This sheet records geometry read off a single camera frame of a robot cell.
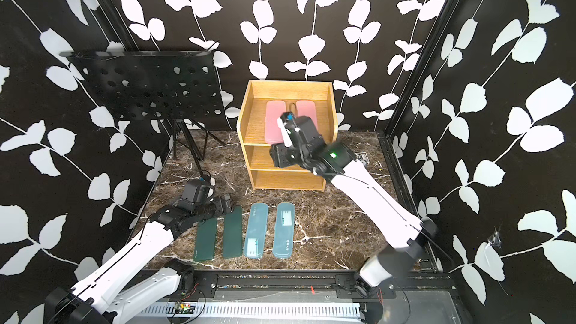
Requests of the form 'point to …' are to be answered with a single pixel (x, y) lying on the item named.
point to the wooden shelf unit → (250, 121)
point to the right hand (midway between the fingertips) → (275, 146)
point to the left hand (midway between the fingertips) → (228, 200)
